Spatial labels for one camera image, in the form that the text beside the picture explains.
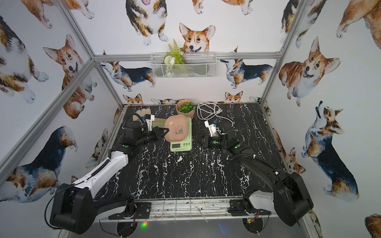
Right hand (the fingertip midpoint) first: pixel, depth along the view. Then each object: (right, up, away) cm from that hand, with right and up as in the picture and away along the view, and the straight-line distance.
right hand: (193, 140), depth 75 cm
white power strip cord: (+9, +18, +41) cm, 46 cm away
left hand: (-12, +6, +4) cm, 14 cm away
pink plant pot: (-3, +14, +25) cm, 29 cm away
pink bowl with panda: (-9, +8, +5) cm, 13 cm away
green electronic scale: (-4, -3, +1) cm, 5 cm away
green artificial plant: (-6, +18, +25) cm, 32 cm away
